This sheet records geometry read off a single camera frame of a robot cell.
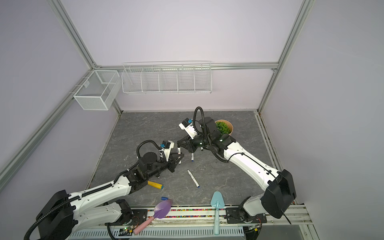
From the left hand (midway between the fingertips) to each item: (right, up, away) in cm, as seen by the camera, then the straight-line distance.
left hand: (182, 155), depth 75 cm
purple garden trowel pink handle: (-11, -29, +2) cm, 32 cm away
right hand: (-1, +5, -3) cm, 6 cm away
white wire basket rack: (-14, +49, +29) cm, 59 cm away
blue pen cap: (-10, -24, +4) cm, 27 cm away
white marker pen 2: (+4, -5, +19) cm, 20 cm away
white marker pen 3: (+6, -16, +10) cm, 20 cm away
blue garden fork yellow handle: (-15, -18, +6) cm, 25 cm away
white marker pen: (-1, +2, -2) cm, 3 cm away
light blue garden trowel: (+18, -24, +1) cm, 30 cm away
